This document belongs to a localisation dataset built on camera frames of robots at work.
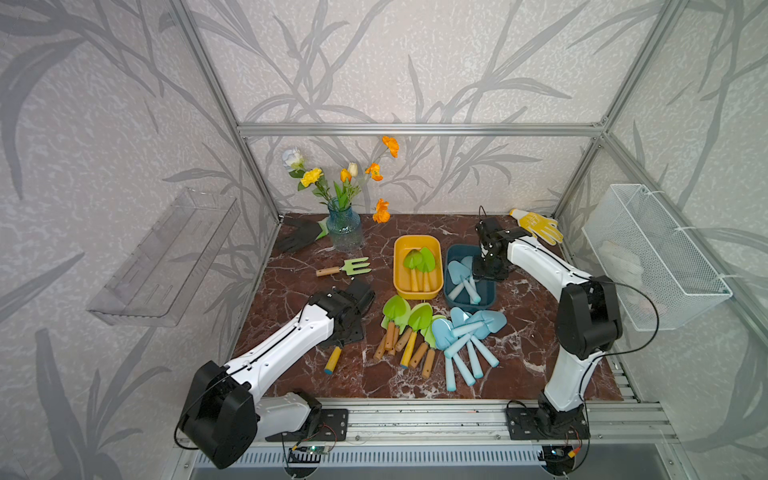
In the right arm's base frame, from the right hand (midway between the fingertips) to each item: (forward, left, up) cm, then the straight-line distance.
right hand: (479, 274), depth 93 cm
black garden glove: (+25, +66, -7) cm, 71 cm away
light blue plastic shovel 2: (-13, +7, -4) cm, 15 cm away
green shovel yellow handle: (-24, +44, -6) cm, 50 cm away
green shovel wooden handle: (-9, +27, -5) cm, 29 cm away
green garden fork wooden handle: (+9, +44, -8) cm, 45 cm away
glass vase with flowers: (+18, +44, +4) cm, 48 cm away
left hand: (-20, +39, 0) cm, 44 cm away
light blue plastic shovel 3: (+6, +5, -7) cm, 11 cm away
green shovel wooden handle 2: (-17, +17, -7) cm, 25 cm away
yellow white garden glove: (+27, -29, -8) cm, 41 cm away
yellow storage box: (+5, +25, -8) cm, 26 cm away
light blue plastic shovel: (-17, +13, -7) cm, 22 cm away
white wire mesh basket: (-19, -31, +25) cm, 44 cm away
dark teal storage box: (-2, +5, -6) cm, 8 cm away
